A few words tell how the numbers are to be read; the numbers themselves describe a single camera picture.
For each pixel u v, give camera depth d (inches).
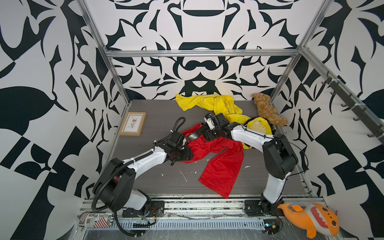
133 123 41.8
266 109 41.3
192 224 28.1
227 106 44.0
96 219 27.2
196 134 34.9
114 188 16.7
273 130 40.1
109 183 16.3
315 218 25.6
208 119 33.4
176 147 27.7
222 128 28.6
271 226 28.0
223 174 33.6
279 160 19.3
